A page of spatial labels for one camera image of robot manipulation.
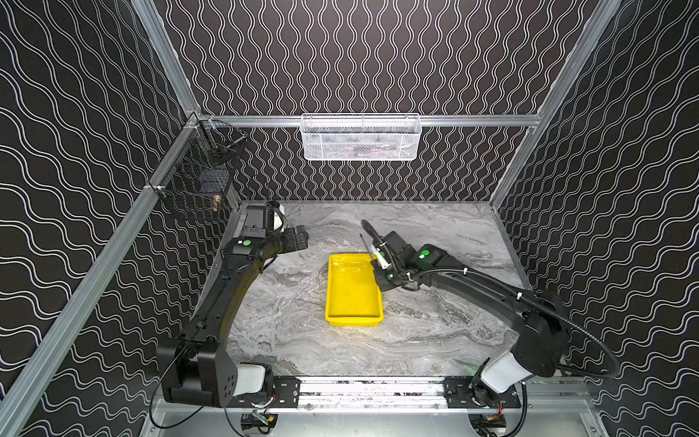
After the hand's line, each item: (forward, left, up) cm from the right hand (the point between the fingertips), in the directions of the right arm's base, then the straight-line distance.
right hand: (381, 279), depth 82 cm
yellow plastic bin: (0, +9, -12) cm, 15 cm away
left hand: (+8, +24, +10) cm, 27 cm away
